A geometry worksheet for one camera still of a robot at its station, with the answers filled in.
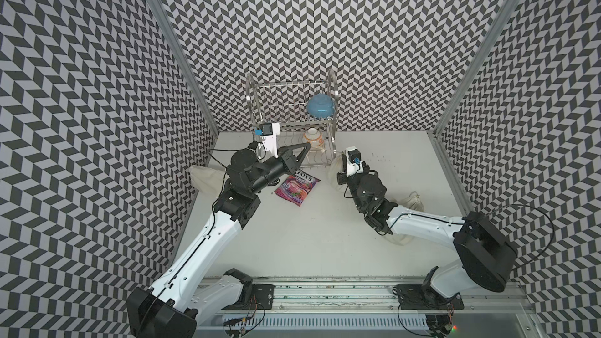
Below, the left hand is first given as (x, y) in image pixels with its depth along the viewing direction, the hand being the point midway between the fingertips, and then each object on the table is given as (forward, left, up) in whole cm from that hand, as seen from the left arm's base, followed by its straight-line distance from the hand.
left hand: (308, 146), depth 63 cm
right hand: (+9, -13, -15) cm, 21 cm away
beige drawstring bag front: (-8, -33, -18) cm, 38 cm away
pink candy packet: (+10, +6, -38) cm, 40 cm away
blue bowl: (+28, -4, -9) cm, 30 cm away
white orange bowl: (+31, -1, -28) cm, 42 cm away
